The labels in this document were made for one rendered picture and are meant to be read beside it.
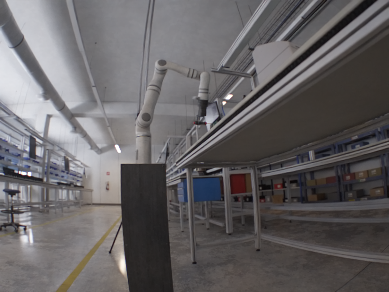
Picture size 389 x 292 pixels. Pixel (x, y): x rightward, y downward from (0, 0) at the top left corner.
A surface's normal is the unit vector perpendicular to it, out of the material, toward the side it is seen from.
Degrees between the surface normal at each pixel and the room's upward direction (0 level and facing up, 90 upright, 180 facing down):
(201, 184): 90
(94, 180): 90
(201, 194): 90
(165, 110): 90
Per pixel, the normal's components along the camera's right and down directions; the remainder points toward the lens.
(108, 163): 0.27, -0.24
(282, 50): -0.95, -0.02
